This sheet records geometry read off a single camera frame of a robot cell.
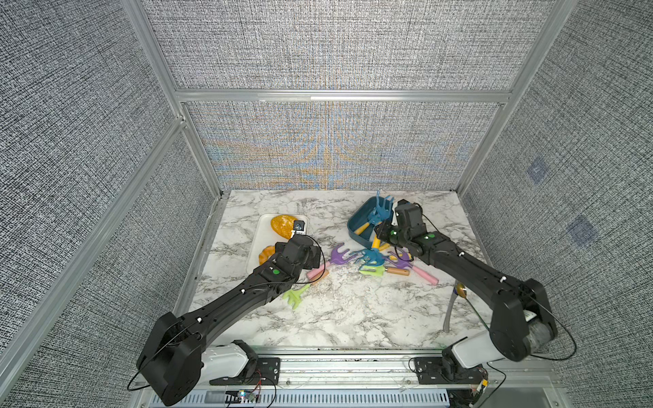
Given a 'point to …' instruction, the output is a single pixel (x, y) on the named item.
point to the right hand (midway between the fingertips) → (375, 221)
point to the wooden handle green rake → (380, 270)
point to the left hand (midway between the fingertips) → (308, 244)
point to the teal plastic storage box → (366, 213)
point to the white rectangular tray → (262, 235)
